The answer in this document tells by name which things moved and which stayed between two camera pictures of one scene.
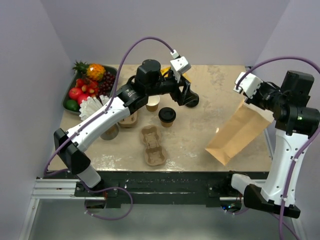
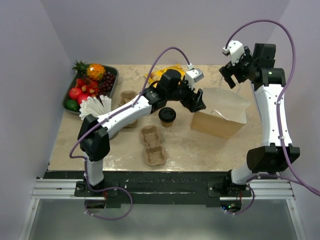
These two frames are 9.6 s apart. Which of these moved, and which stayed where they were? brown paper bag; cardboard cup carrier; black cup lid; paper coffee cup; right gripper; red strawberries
Moved: brown paper bag; right gripper
Stayed: red strawberries; paper coffee cup; cardboard cup carrier; black cup lid
